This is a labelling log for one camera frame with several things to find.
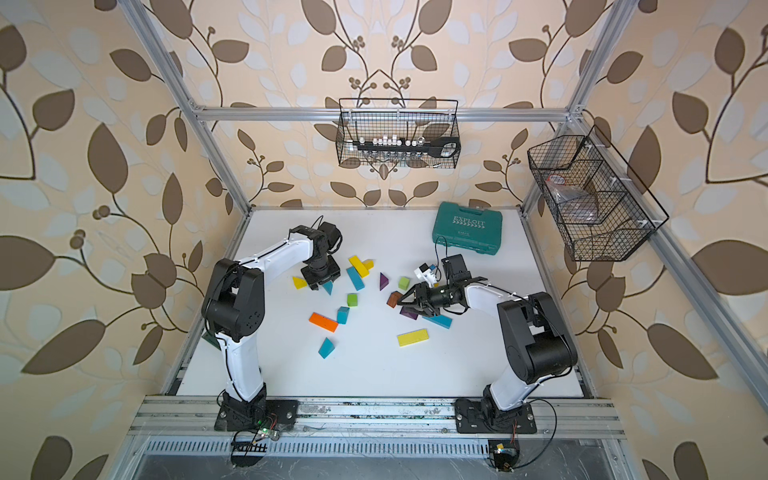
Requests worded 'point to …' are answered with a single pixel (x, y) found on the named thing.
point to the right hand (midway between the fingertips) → (403, 306)
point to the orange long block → (323, 322)
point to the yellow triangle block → (299, 283)
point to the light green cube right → (404, 283)
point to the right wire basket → (622, 223)
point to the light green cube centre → (352, 300)
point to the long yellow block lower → (412, 337)
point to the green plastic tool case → (468, 228)
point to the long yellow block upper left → (359, 265)
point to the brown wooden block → (393, 299)
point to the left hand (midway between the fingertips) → (333, 279)
